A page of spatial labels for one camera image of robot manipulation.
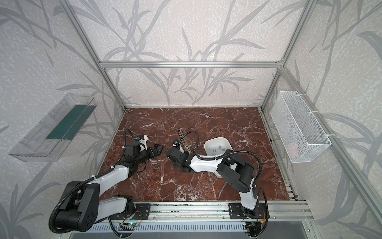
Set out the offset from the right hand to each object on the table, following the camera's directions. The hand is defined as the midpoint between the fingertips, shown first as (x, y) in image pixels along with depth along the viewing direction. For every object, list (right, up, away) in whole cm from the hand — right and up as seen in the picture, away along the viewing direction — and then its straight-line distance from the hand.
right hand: (177, 151), depth 91 cm
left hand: (-10, +5, -1) cm, 11 cm away
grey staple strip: (+27, +1, +6) cm, 28 cm away
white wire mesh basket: (+57, +12, -29) cm, 65 cm away
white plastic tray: (+25, +2, +6) cm, 26 cm away
